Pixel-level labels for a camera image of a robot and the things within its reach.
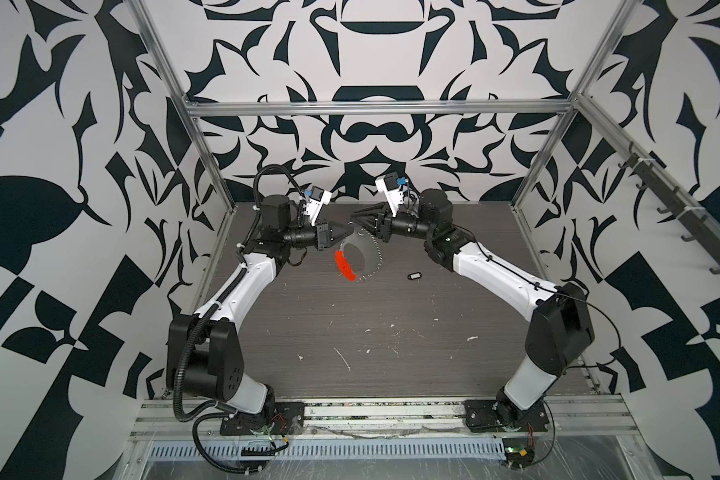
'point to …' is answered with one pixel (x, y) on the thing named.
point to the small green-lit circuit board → (519, 452)
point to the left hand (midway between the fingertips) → (354, 225)
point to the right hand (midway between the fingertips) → (355, 214)
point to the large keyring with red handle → (359, 256)
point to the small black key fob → (415, 275)
